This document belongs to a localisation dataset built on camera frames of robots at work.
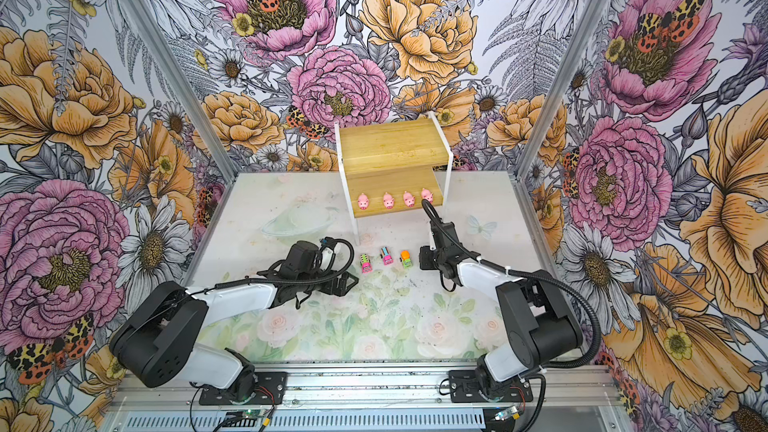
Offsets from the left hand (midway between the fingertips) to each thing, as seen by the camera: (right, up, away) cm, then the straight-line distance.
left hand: (343, 285), depth 89 cm
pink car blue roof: (+12, +7, +7) cm, 16 cm away
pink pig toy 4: (+25, +26, +2) cm, 36 cm away
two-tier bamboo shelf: (+15, +36, -9) cm, 40 cm away
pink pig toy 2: (+13, +25, +1) cm, 28 cm away
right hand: (+24, +6, +4) cm, 25 cm away
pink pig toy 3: (+19, +25, 0) cm, 32 cm away
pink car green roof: (+6, +5, +4) cm, 9 cm away
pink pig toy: (+6, +25, 0) cm, 25 cm away
